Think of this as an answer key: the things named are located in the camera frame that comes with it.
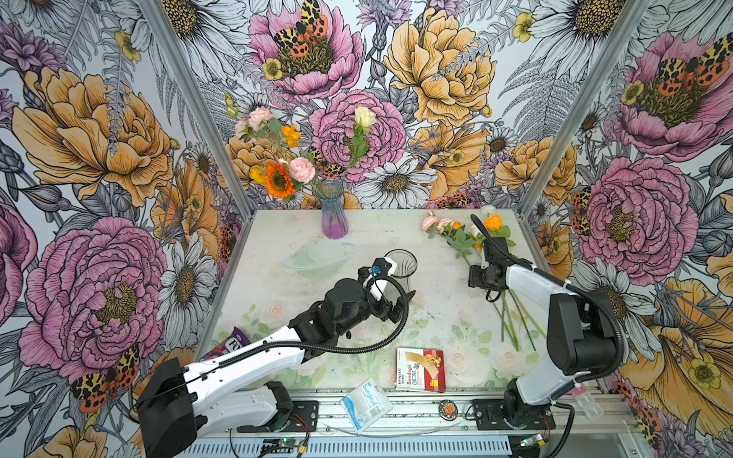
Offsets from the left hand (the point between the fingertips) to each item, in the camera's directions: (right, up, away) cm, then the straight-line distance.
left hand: (396, 286), depth 73 cm
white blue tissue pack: (-8, -32, +3) cm, 33 cm away
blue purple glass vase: (-21, +19, +35) cm, 45 cm away
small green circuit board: (-28, -38, -2) cm, 47 cm away
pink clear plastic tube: (+50, -31, +2) cm, 59 cm away
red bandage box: (+7, -23, +6) cm, 25 cm away
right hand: (+29, -4, +22) cm, 36 cm away
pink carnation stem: (+26, +10, +34) cm, 45 cm away
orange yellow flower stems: (+39, -11, +21) cm, 46 cm away
